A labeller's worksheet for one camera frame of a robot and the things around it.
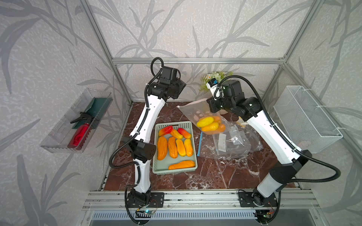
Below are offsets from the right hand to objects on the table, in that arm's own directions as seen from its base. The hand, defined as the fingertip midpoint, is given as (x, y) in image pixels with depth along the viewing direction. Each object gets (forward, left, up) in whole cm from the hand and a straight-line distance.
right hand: (207, 99), depth 72 cm
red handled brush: (-19, +56, 0) cm, 59 cm away
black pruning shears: (-11, +58, -1) cm, 59 cm away
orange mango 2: (-3, -10, -22) cm, 24 cm away
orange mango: (-12, +11, -32) cm, 35 cm away
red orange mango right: (-1, +13, -33) cm, 35 cm away
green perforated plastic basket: (-14, +19, -31) cm, 39 cm away
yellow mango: (0, +1, -19) cm, 20 cm away
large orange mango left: (-12, +27, -31) cm, 43 cm away
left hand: (+11, +12, +1) cm, 16 cm away
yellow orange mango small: (-1, +19, -32) cm, 38 cm away
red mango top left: (+1, +26, -31) cm, 40 cm away
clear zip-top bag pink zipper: (+6, +4, -15) cm, 16 cm away
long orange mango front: (-23, +14, -31) cm, 41 cm away
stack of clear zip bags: (-5, -23, -36) cm, 43 cm away
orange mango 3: (-3, -4, -20) cm, 21 cm away
